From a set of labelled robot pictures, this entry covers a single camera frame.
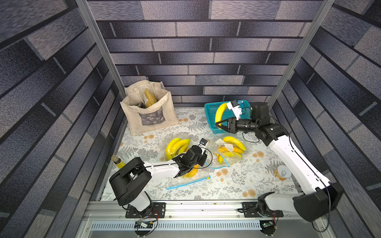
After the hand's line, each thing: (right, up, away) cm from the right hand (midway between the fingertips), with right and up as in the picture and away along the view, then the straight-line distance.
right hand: (216, 123), depth 70 cm
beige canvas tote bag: (-45, +2, +23) cm, 50 cm away
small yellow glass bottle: (-52, -20, +7) cm, 56 cm away
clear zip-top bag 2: (-18, -10, +29) cm, 36 cm away
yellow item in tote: (-39, +15, +24) cm, 48 cm away
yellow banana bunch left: (-22, -15, +19) cm, 33 cm away
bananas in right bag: (+12, -14, +16) cm, 24 cm away
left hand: (-3, -17, +15) cm, 23 cm away
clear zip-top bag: (+1, -25, +21) cm, 33 cm away
